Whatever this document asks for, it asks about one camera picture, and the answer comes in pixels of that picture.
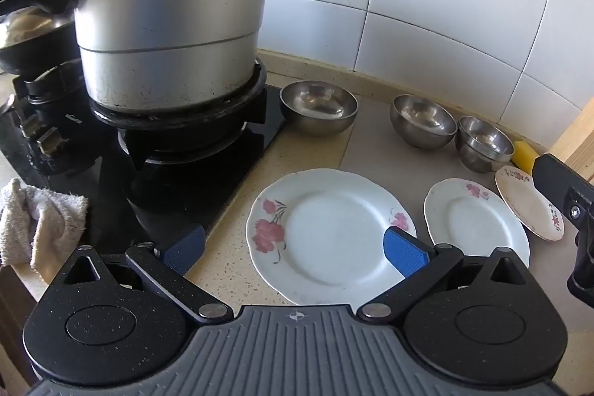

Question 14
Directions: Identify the medium white floral plate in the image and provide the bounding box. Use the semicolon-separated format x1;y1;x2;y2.
424;178;531;269

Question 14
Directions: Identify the black wok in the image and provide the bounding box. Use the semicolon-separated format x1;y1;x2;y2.
0;4;83;76

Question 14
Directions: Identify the wide steel bowl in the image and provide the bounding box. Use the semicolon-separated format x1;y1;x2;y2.
280;81;359;137

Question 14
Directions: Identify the wooden board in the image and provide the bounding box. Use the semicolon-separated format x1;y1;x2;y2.
552;96;594;174

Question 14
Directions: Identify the silver pressure cooker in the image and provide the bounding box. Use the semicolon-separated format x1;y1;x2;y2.
0;0;291;115

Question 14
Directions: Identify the yellow sponge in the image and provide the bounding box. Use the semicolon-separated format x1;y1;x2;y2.
512;140;542;174

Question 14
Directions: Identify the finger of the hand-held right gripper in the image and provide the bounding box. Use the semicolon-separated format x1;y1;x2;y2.
566;231;594;310
532;152;594;235

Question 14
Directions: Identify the black gas stove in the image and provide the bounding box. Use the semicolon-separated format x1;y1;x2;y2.
0;57;288;260

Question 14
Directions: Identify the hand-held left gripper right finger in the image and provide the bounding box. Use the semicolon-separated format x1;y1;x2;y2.
355;226;532;325

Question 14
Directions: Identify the small steel bowl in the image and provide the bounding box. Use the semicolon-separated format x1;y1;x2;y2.
454;116;516;174

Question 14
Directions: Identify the black pan support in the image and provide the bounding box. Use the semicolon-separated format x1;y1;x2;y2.
12;59;90;175
89;56;271;174

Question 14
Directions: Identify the large white floral plate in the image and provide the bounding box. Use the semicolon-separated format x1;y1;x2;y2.
246;168;417;307

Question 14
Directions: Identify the small white floral plate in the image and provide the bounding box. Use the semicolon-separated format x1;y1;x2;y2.
494;166;565;242

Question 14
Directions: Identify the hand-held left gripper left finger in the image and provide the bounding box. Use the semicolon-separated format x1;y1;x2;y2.
62;224;234;325

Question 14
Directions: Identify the metal wok lid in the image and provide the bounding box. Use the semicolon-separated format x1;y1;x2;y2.
0;7;76;50

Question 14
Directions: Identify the white towel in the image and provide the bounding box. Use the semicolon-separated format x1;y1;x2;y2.
0;178;90;285

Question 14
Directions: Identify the deep steel bowl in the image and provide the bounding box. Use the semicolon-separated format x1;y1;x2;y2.
390;94;458;151

